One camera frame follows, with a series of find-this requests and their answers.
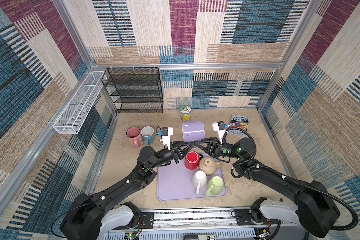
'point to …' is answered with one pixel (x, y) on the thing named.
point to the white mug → (199, 181)
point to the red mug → (192, 160)
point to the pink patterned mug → (135, 136)
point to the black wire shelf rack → (136, 88)
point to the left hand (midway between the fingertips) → (193, 143)
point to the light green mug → (215, 185)
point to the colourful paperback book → (238, 121)
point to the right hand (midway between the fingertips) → (194, 147)
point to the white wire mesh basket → (72, 116)
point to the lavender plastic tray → (174, 183)
